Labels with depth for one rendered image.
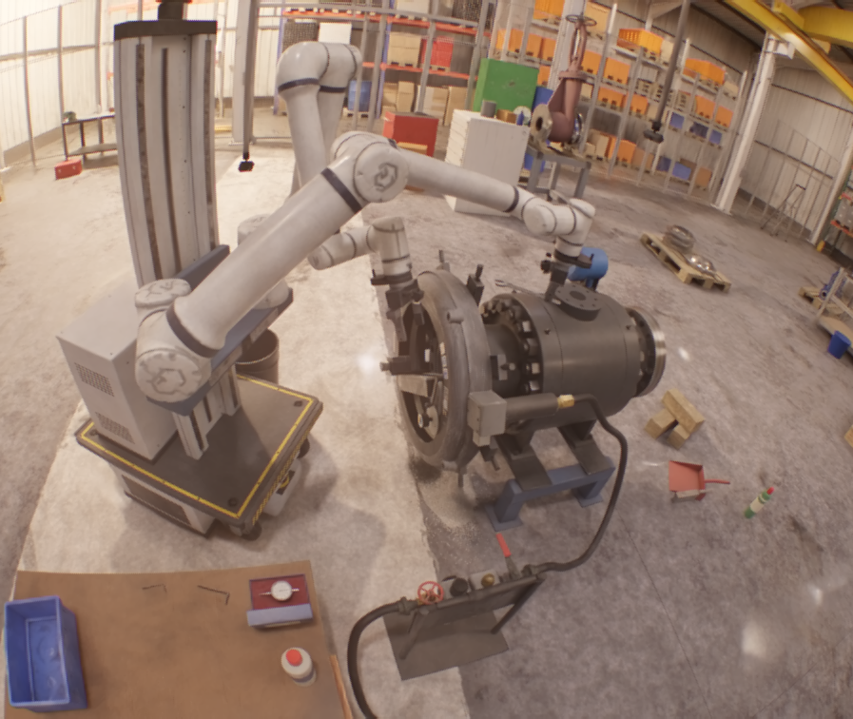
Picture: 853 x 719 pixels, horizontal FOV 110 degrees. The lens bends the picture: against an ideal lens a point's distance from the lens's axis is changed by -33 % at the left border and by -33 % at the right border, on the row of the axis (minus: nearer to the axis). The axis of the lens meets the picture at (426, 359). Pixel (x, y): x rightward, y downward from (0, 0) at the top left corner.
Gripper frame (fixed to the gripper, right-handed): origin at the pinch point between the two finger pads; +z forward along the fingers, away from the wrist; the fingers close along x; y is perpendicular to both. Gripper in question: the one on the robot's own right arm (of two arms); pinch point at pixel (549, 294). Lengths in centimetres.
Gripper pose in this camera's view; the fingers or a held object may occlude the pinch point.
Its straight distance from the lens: 149.5
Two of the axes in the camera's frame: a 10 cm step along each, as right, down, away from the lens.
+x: -2.9, 6.1, -7.4
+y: -9.4, -3.1, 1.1
